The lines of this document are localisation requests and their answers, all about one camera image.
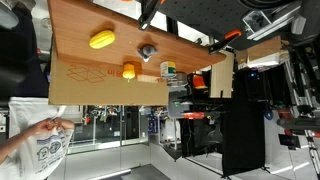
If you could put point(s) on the person's left hand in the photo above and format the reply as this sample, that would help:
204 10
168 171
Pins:
45 126

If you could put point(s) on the person's right hand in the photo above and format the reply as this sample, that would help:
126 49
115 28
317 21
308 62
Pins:
65 124

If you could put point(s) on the small grey metal object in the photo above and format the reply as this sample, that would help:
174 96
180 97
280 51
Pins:
147 51

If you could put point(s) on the person's left forearm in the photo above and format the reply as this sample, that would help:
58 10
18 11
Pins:
16 143

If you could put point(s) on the person in white printed t-shirt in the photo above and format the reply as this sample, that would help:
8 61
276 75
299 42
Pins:
33 150

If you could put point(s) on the brown cardboard panel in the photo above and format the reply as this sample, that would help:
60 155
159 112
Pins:
106 90

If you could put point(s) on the yellow bell pepper toy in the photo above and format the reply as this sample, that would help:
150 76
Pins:
128 71

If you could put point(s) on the yellow corn cob toy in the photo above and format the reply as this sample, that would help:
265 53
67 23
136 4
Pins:
102 39

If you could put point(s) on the small light wooden block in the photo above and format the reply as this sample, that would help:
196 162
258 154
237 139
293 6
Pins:
148 78

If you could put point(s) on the grey table lifting column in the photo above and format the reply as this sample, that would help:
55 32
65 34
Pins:
178 103

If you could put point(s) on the green and yellow tin can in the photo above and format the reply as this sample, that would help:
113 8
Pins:
168 69

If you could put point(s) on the stainless steel pot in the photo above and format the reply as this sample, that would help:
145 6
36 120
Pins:
177 80

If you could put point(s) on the light plywood board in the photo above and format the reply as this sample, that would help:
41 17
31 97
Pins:
221 75

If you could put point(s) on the black hanging cloth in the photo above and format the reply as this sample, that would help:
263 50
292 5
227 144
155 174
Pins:
243 136

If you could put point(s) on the small cardboard box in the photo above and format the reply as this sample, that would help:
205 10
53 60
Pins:
265 50

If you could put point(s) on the aluminium extrusion with square tag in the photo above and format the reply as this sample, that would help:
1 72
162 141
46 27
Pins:
263 23

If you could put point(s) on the black tripod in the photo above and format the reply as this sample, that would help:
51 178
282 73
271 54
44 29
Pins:
305 126

